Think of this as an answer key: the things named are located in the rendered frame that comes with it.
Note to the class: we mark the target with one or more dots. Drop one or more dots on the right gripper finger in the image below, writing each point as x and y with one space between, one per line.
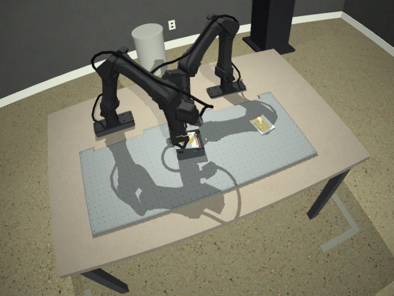
185 140

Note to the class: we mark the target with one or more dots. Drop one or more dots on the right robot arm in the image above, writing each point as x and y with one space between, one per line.
166 97

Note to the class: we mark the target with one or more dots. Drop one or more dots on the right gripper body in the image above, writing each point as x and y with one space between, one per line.
177 128

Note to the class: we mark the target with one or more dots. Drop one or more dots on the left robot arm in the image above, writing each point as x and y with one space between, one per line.
225 29

